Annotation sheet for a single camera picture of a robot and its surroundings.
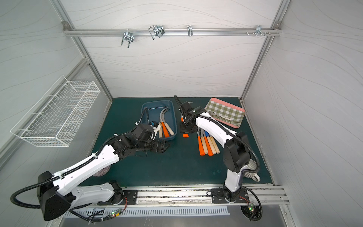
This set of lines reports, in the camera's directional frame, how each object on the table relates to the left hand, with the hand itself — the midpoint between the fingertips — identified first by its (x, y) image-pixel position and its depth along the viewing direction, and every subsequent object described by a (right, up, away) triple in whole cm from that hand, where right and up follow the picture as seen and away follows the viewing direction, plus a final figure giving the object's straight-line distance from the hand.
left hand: (162, 143), depth 75 cm
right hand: (+11, +6, +11) cm, 17 cm away
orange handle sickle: (+23, -5, +18) cm, 30 cm away
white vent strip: (-27, -34, -5) cm, 43 cm away
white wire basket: (-52, +14, -6) cm, 54 cm away
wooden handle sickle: (+30, -5, +18) cm, 35 cm away
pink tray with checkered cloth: (+45, +16, +36) cm, 60 cm away
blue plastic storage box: (-5, +17, +35) cm, 39 cm away
